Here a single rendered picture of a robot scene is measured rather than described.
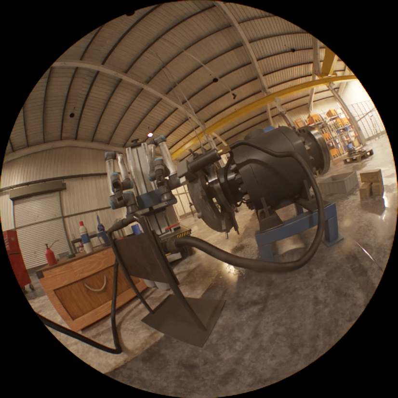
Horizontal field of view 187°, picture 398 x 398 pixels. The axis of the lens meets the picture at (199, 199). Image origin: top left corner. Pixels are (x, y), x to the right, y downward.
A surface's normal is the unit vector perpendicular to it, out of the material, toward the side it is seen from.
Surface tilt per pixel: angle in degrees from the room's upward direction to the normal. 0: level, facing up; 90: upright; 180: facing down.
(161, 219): 90
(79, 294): 90
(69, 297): 90
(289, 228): 90
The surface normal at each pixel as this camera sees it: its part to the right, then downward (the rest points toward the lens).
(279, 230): -0.44, 0.11
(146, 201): 0.26, -0.16
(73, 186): 0.77, -0.33
